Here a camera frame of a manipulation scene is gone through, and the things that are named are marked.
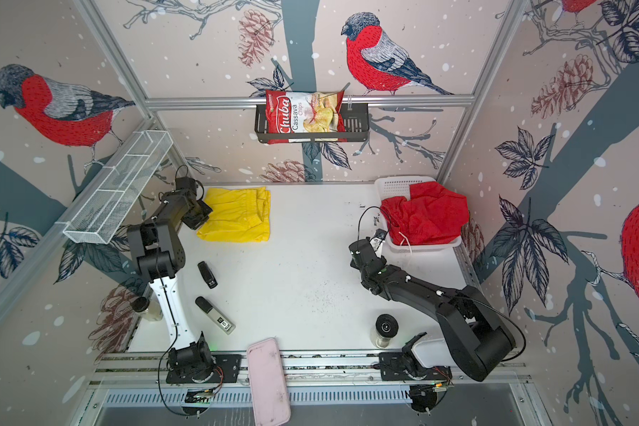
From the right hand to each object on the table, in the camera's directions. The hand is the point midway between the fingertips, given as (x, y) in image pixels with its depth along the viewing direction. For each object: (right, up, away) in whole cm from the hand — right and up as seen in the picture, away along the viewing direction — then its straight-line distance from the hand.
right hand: (360, 255), depth 90 cm
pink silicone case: (-27, -32, -22) cm, 47 cm away
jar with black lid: (+5, -16, -20) cm, 26 cm away
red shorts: (+27, +14, +5) cm, 31 cm away
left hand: (-61, +14, +13) cm, 64 cm away
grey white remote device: (-47, -17, -9) cm, 50 cm away
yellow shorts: (-47, +14, +15) cm, 51 cm away
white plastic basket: (+18, +26, +20) cm, 37 cm away
